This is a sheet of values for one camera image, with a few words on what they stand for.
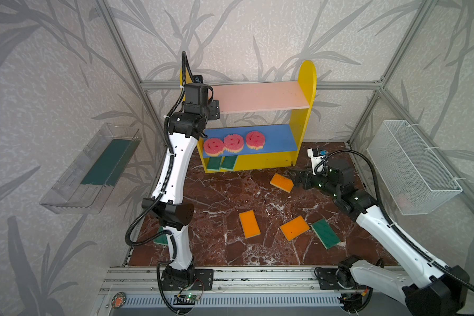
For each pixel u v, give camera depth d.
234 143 0.96
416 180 0.62
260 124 1.16
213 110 0.68
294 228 0.87
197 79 0.61
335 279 0.73
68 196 0.59
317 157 0.64
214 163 1.07
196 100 0.53
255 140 0.96
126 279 0.75
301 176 0.64
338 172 0.54
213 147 0.94
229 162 1.07
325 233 0.84
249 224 0.88
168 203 0.47
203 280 0.74
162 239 0.59
